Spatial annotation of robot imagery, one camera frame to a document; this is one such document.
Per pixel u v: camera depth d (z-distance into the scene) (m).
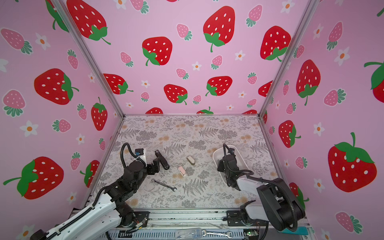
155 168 0.72
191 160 0.93
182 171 0.88
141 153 0.67
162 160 0.90
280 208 0.42
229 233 0.70
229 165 0.69
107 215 0.59
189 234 0.69
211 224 0.73
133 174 0.58
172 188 0.84
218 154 0.95
